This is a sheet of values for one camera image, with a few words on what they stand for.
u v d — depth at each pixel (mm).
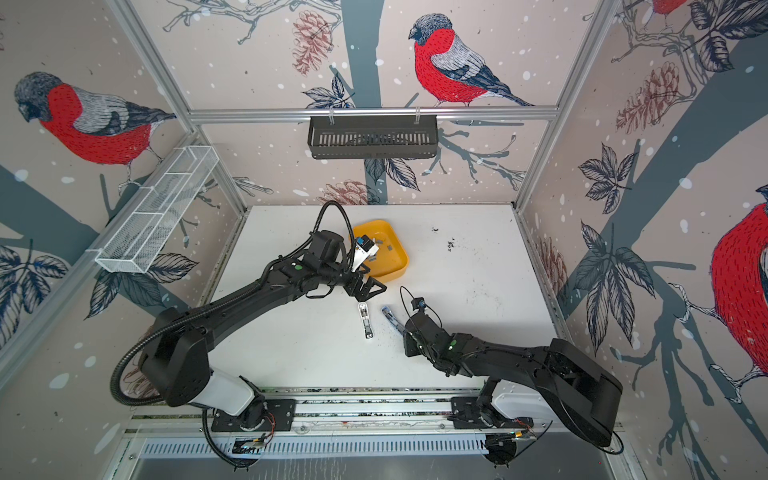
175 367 423
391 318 886
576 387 444
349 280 717
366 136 1067
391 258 1037
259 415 684
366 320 893
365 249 717
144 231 738
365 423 728
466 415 725
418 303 777
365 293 713
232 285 1016
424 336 653
